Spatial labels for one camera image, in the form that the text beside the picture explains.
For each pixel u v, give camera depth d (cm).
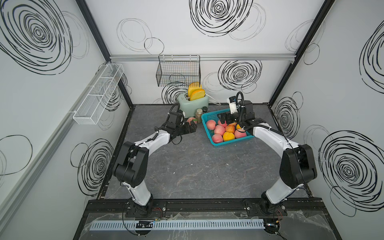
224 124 104
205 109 105
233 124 81
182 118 78
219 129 98
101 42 84
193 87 99
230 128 97
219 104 111
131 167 46
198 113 102
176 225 96
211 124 99
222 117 79
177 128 74
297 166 45
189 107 104
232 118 78
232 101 76
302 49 87
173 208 76
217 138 92
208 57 85
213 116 103
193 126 83
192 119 103
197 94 98
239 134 92
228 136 94
